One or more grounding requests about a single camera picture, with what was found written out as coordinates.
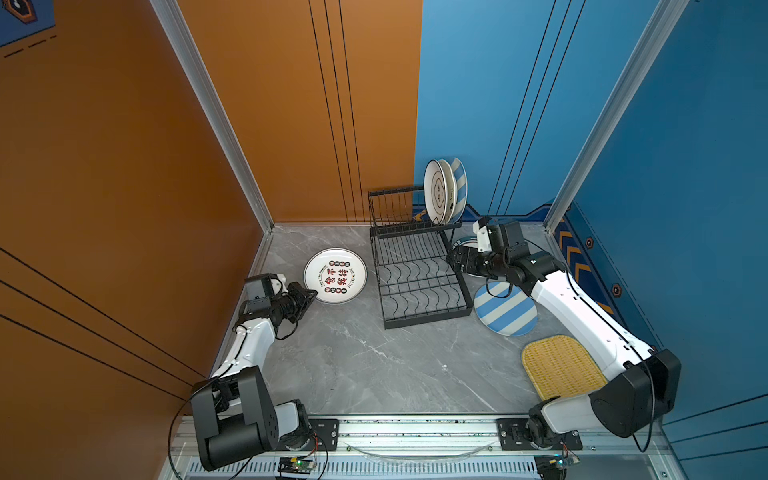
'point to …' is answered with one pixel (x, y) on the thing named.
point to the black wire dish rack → (416, 282)
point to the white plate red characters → (337, 275)
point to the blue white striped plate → (461, 189)
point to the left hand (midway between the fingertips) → (318, 288)
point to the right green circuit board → (562, 461)
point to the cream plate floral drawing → (452, 194)
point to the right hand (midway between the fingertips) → (455, 259)
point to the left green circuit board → (295, 465)
